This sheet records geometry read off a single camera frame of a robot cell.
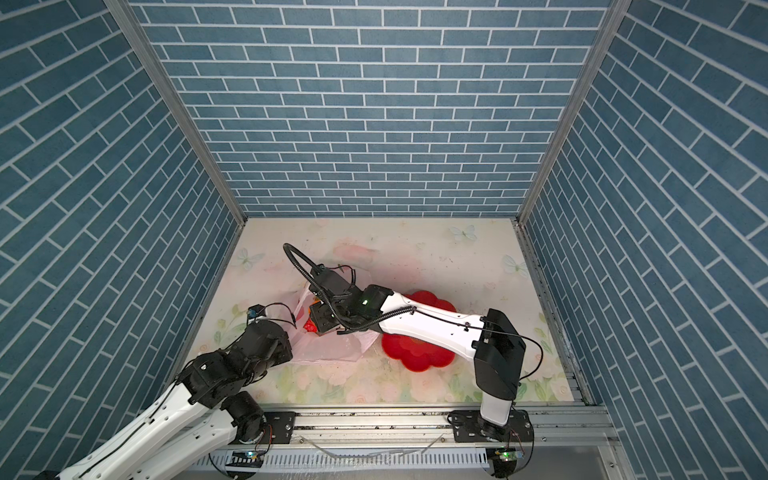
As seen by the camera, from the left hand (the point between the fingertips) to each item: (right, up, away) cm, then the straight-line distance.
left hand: (294, 341), depth 77 cm
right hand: (+6, +9, -3) cm, 11 cm away
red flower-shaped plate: (+33, -7, +9) cm, 35 cm away
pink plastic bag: (+4, -2, +1) cm, 4 cm away
